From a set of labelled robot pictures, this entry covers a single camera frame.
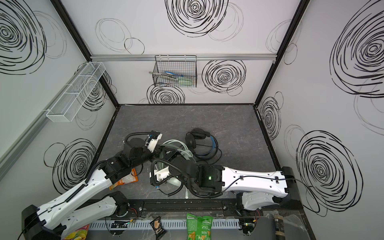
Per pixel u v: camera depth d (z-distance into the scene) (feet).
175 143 2.39
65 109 2.37
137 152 1.81
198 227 2.15
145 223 2.31
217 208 2.47
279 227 2.18
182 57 2.95
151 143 2.11
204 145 3.18
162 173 1.71
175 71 2.92
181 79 2.84
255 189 1.34
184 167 1.36
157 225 2.23
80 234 2.11
